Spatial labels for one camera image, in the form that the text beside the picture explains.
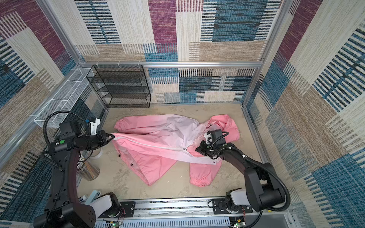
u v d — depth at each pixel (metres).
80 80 0.89
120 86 1.08
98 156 0.96
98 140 0.64
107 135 0.71
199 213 0.73
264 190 0.42
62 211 0.37
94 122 0.67
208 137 0.84
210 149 0.69
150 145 0.79
